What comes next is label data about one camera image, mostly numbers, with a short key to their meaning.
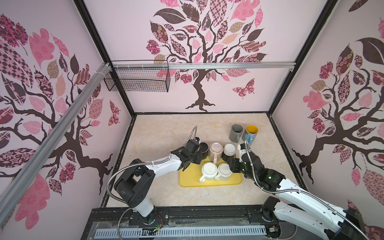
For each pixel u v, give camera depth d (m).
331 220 0.42
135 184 0.45
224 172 0.80
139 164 0.46
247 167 0.61
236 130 1.02
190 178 0.87
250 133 0.95
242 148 0.70
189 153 0.69
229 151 0.87
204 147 0.90
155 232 0.70
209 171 0.80
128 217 0.74
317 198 0.46
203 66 0.92
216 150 0.85
